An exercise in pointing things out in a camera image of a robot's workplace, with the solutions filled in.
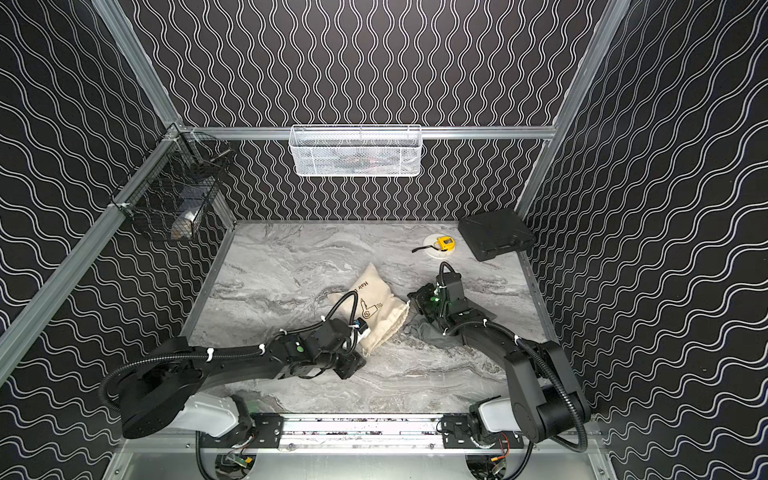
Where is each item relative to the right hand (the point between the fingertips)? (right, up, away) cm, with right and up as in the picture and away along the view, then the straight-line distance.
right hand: (407, 292), depth 89 cm
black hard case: (+34, +19, +22) cm, 45 cm away
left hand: (-13, -17, -6) cm, 22 cm away
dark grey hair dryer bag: (+4, -11, -3) cm, 12 cm away
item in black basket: (-63, +19, -5) cm, 66 cm away
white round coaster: (+12, +12, +21) cm, 27 cm away
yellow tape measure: (+16, +15, +21) cm, 31 cm away
